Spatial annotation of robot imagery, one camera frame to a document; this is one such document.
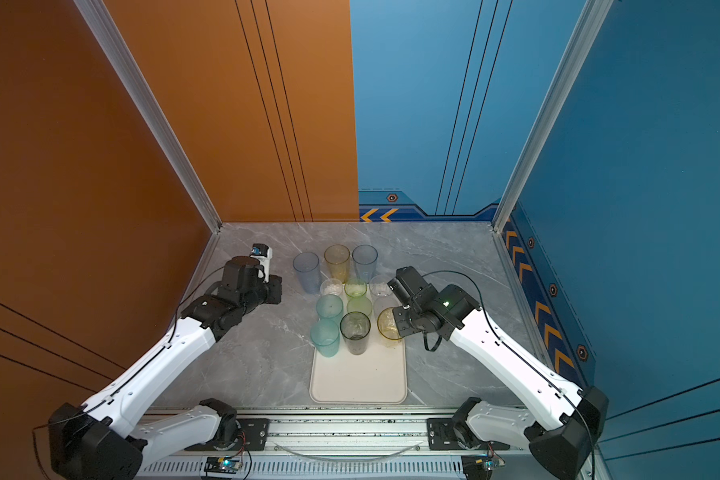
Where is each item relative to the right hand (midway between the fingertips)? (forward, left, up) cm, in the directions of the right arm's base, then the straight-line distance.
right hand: (403, 318), depth 74 cm
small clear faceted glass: (+19, +21, -13) cm, 32 cm away
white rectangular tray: (-8, +6, -18) cm, 21 cm away
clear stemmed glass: (+20, +6, -15) cm, 25 cm away
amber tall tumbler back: (+25, +19, -6) cm, 32 cm away
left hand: (+12, +33, +2) cm, 35 cm away
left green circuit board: (-28, +44, -19) cm, 56 cm away
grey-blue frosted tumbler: (+23, +29, -8) cm, 38 cm away
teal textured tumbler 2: (+3, +22, -16) cm, 28 cm away
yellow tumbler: (-2, +4, 0) cm, 4 cm away
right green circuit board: (-28, -18, -20) cm, 39 cm away
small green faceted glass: (+18, +13, -14) cm, 27 cm away
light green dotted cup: (+10, +12, -10) cm, 18 cm away
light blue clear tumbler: (+28, +10, -9) cm, 31 cm away
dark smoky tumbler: (+3, +13, -11) cm, 17 cm away
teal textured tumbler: (+11, +21, -13) cm, 27 cm away
